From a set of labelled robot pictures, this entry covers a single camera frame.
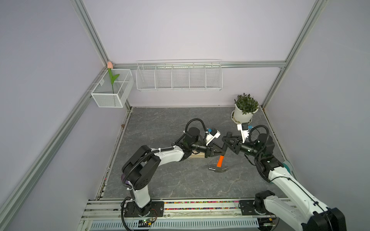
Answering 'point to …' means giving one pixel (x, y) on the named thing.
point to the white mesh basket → (103, 94)
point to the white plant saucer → (232, 117)
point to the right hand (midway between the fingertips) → (222, 137)
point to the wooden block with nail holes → (200, 155)
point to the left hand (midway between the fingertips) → (224, 153)
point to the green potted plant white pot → (245, 107)
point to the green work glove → (285, 165)
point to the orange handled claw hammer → (219, 164)
